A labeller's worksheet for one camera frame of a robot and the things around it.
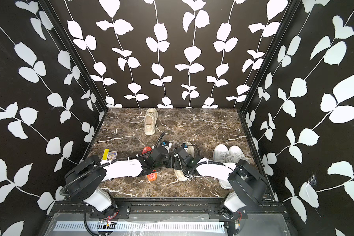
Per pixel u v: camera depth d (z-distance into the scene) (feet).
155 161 2.21
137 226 2.30
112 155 2.99
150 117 3.51
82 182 1.43
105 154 3.06
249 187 1.43
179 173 2.61
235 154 2.89
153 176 2.80
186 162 2.17
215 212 2.40
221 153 2.93
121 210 2.42
